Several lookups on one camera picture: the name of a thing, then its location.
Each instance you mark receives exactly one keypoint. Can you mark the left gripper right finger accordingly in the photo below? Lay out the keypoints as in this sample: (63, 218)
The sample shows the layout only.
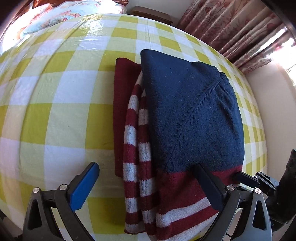
(254, 222)

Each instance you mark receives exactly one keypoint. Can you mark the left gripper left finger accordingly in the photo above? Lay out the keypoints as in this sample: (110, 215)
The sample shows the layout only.
(40, 223)

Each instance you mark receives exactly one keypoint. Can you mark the striped red white navy sweater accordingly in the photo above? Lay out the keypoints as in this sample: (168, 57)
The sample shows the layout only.
(169, 115)

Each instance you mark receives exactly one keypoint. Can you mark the yellow white checkered bed cover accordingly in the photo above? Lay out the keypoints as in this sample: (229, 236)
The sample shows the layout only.
(57, 103)

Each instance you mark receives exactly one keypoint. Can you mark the pink floral curtain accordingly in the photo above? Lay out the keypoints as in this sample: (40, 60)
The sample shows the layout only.
(247, 33)

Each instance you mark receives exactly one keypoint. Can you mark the pink floral pillow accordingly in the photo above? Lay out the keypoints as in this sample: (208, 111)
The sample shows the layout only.
(12, 33)

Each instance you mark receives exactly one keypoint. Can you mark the light blue floral folded quilt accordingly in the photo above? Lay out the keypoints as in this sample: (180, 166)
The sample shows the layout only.
(69, 10)

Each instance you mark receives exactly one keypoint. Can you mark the carved wooden headboard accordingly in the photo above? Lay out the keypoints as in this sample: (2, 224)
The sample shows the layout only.
(55, 3)

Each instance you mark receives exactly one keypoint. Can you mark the dark wooden nightstand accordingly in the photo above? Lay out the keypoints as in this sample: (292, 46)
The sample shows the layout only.
(151, 14)

